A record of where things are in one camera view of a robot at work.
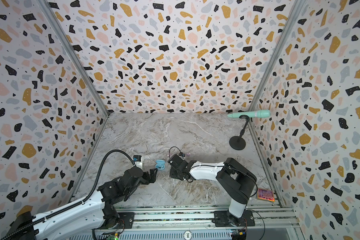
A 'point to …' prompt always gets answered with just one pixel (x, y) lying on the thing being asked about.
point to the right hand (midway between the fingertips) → (170, 172)
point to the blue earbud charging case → (160, 164)
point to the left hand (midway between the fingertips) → (153, 168)
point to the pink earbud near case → (188, 154)
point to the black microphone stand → (236, 142)
